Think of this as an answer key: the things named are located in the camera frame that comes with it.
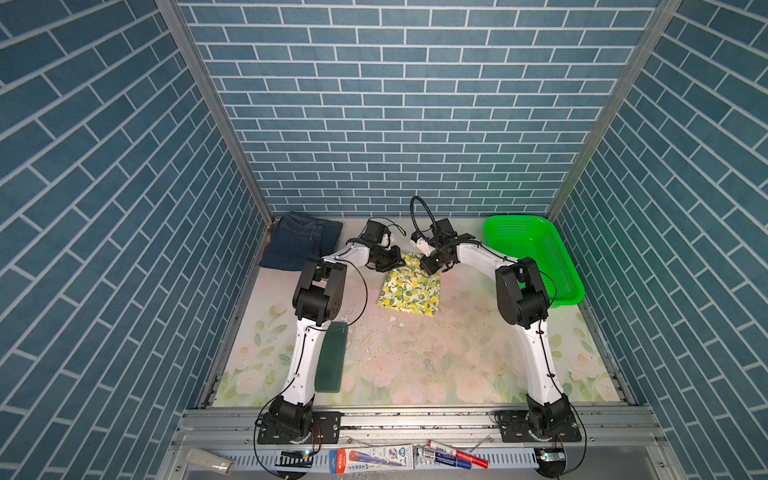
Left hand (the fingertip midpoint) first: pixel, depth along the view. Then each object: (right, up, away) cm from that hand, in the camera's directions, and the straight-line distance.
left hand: (405, 262), depth 106 cm
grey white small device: (-45, -43, -39) cm, 73 cm away
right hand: (+6, 0, 0) cm, 6 cm away
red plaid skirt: (-50, +9, +3) cm, 51 cm away
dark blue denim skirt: (-39, +8, 0) cm, 40 cm away
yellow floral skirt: (+1, -8, -7) cm, 11 cm away
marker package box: (-10, -44, -37) cm, 58 cm away
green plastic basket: (+46, +9, +10) cm, 48 cm away
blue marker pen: (+10, -44, -36) cm, 58 cm away
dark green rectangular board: (-21, -27, -23) cm, 42 cm away
